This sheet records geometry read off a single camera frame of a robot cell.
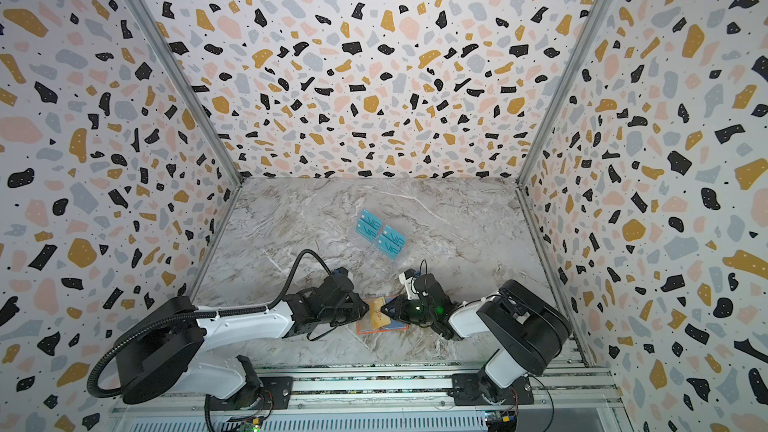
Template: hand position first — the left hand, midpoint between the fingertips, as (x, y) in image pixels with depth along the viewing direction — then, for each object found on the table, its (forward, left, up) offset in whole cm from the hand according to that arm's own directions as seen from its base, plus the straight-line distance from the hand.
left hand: (376, 305), depth 83 cm
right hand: (0, -1, -2) cm, 2 cm away
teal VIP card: (+19, -3, 0) cm, 19 cm away
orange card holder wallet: (-4, +3, -4) cm, 7 cm away
